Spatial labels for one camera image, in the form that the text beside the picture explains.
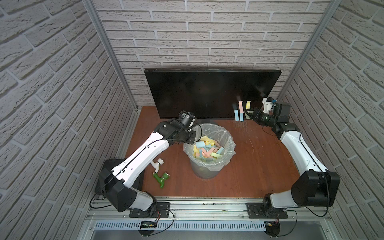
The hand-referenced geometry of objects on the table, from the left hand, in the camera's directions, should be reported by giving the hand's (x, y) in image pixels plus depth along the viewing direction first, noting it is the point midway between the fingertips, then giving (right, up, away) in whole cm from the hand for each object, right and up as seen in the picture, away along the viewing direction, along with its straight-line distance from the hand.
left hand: (189, 132), depth 77 cm
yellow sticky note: (+32, +14, +2) cm, 35 cm away
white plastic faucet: (-20, -21, +10) cm, 31 cm away
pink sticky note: (+28, +13, +1) cm, 31 cm away
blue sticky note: (+27, +9, +7) cm, 30 cm away
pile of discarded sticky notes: (+10, -9, 0) cm, 13 cm away
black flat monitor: (+13, +24, +20) cm, 34 cm away
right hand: (+34, +11, +4) cm, 36 cm away
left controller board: (-19, -45, -7) cm, 49 cm away
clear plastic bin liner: (+18, -3, -1) cm, 18 cm away
